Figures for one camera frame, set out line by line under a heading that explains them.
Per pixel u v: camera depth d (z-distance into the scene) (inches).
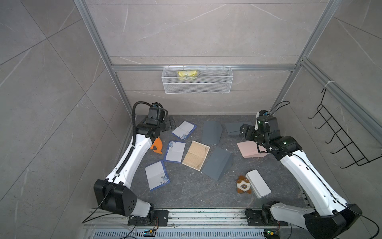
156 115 22.8
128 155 18.0
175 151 39.1
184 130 43.8
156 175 34.8
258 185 31.6
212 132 42.2
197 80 34.9
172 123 28.7
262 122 21.3
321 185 16.1
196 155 38.1
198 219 29.4
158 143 39.2
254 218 28.7
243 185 31.9
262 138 20.5
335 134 27.0
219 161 37.2
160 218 29.0
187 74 32.9
